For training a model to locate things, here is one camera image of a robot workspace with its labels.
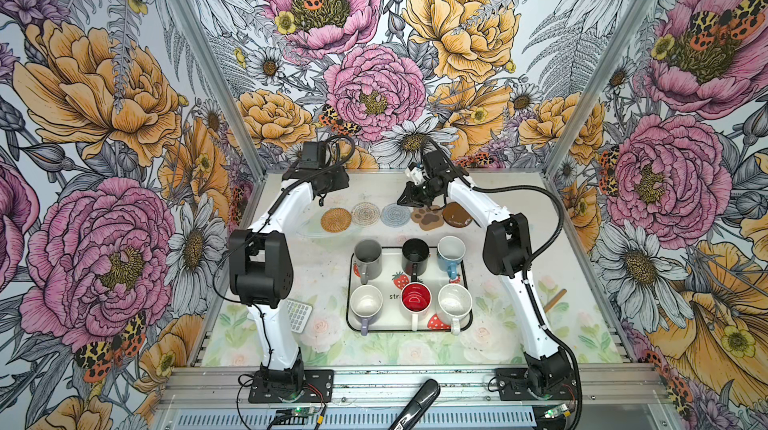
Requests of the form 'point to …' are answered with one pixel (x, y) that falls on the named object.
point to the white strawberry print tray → (390, 281)
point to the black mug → (415, 254)
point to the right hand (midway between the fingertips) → (402, 207)
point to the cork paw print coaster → (428, 218)
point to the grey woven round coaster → (395, 215)
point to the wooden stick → (554, 300)
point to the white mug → (455, 302)
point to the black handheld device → (418, 404)
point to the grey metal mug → (368, 262)
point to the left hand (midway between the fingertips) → (343, 186)
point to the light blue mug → (450, 253)
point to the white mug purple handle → (366, 302)
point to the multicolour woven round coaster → (365, 214)
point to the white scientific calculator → (299, 315)
